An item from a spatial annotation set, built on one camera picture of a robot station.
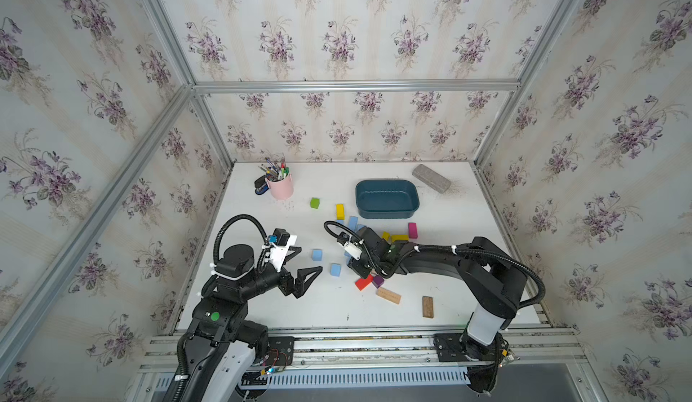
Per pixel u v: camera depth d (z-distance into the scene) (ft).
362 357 2.38
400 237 3.19
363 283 2.81
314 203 3.45
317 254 2.99
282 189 3.41
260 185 3.52
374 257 2.25
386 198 3.62
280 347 2.41
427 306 2.63
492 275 1.55
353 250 2.57
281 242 1.87
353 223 3.31
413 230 3.23
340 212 3.33
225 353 1.94
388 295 2.70
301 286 1.91
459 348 2.36
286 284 1.91
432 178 3.65
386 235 3.16
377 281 2.75
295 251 2.28
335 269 2.89
